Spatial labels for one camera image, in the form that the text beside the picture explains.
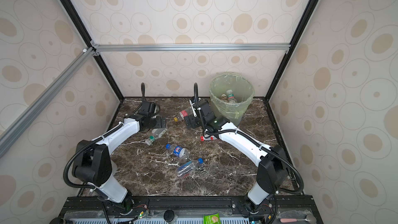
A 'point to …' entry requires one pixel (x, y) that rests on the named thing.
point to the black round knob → (169, 215)
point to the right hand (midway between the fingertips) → (194, 114)
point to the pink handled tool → (309, 218)
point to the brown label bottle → (223, 97)
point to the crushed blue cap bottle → (189, 167)
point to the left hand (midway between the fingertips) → (162, 119)
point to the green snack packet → (212, 219)
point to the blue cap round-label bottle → (179, 151)
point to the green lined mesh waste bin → (243, 88)
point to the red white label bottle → (230, 96)
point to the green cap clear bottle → (149, 141)
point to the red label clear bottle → (183, 113)
